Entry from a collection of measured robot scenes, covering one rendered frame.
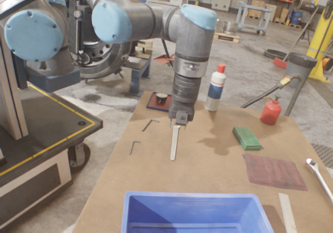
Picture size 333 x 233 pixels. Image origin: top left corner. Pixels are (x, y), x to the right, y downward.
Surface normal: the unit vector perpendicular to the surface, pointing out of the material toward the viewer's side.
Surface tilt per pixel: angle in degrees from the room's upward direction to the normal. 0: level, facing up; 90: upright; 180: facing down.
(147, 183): 0
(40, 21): 94
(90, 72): 90
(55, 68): 70
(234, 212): 90
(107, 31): 93
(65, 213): 0
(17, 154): 0
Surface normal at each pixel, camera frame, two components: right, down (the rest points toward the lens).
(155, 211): 0.06, 0.51
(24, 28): 0.36, 0.57
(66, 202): 0.13, -0.86
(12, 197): 0.84, 0.36
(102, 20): -0.58, 0.38
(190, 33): -0.39, 0.41
